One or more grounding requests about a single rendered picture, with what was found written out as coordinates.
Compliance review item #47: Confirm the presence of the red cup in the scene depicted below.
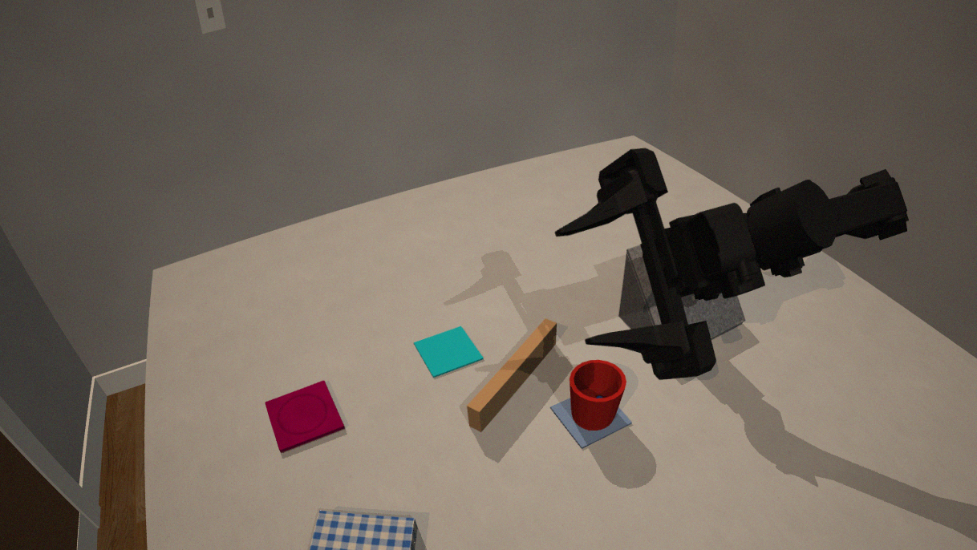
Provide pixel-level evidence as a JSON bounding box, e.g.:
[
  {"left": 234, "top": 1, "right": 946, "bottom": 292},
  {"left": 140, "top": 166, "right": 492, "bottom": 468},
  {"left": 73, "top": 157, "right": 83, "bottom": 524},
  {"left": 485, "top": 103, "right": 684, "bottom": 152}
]
[{"left": 570, "top": 360, "right": 626, "bottom": 431}]

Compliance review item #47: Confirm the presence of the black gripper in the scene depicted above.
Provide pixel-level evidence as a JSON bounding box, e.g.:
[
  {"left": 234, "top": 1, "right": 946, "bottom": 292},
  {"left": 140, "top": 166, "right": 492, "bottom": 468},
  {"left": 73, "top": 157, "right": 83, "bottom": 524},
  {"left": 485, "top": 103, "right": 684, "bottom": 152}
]
[{"left": 555, "top": 148, "right": 716, "bottom": 380}]

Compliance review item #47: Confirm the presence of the dark red square coaster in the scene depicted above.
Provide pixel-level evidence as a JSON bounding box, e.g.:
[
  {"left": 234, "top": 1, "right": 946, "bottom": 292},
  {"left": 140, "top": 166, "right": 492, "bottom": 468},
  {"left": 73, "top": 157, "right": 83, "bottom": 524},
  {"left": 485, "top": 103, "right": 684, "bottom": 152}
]
[{"left": 265, "top": 381, "right": 345, "bottom": 453}]

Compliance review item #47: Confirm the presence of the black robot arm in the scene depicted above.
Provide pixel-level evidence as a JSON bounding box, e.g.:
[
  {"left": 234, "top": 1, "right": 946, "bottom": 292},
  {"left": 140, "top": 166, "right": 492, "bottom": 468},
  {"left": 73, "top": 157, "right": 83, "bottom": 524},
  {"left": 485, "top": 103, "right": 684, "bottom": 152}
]
[{"left": 669, "top": 169, "right": 909, "bottom": 301}]

